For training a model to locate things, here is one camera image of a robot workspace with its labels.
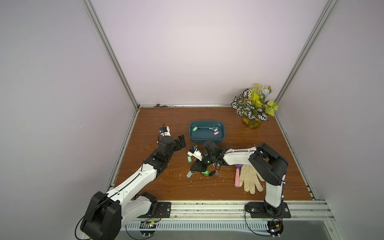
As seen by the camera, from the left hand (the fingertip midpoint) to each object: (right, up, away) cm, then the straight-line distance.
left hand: (179, 136), depth 83 cm
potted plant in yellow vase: (+44, +18, +6) cm, 48 cm away
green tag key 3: (+8, +3, +22) cm, 24 cm away
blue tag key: (+23, +2, +21) cm, 31 cm away
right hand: (+7, -17, +2) cm, 19 cm away
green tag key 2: (+15, -21, +2) cm, 26 cm away
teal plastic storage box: (+13, +1, +23) cm, 27 cm away
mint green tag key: (+5, -22, +2) cm, 23 cm away
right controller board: (+48, -42, -14) cm, 65 cm away
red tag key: (+24, 0, +20) cm, 31 cm away
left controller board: (-14, -42, -11) cm, 46 cm away
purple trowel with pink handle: (+33, -22, 0) cm, 40 cm away
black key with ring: (+19, -22, +3) cm, 29 cm away
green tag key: (+5, -15, +7) cm, 18 cm away
